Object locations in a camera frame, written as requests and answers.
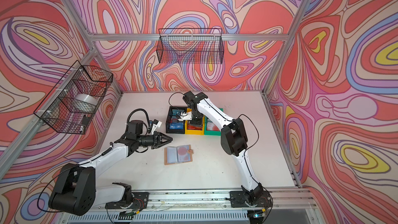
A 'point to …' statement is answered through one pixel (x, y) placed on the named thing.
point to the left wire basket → (70, 106)
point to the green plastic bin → (210, 128)
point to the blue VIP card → (176, 125)
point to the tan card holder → (170, 155)
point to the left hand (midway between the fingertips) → (171, 140)
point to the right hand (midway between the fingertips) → (199, 123)
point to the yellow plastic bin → (194, 132)
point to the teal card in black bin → (174, 111)
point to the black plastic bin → (170, 118)
